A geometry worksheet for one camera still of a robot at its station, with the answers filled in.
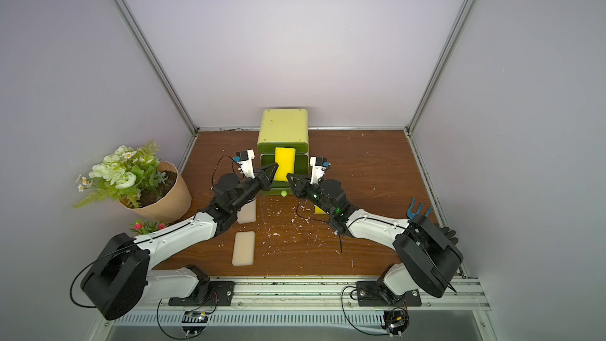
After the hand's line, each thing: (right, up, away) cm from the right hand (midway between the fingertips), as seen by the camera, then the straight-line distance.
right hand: (288, 172), depth 76 cm
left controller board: (-29, -45, -5) cm, 53 cm away
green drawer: (-1, -5, -1) cm, 5 cm away
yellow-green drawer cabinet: (-1, +16, +14) cm, 21 cm away
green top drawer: (-8, +9, +12) cm, 17 cm away
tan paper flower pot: (-42, -9, +2) cm, 43 cm away
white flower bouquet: (-46, 0, -9) cm, 47 cm away
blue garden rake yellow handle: (+47, -18, +14) cm, 52 cm away
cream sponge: (-16, -28, +5) cm, 33 cm away
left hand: (-2, +2, 0) cm, 3 cm away
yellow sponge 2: (+10, -17, +16) cm, 25 cm away
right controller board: (+34, -45, -6) cm, 57 cm away
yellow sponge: (-2, +5, +3) cm, 6 cm away
